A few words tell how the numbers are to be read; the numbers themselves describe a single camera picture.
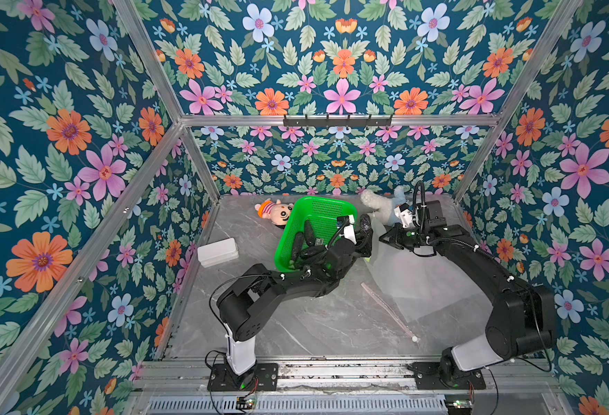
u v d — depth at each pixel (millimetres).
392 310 850
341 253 651
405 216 801
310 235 1014
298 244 994
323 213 1112
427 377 743
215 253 958
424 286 921
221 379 726
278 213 1033
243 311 472
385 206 1071
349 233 750
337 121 921
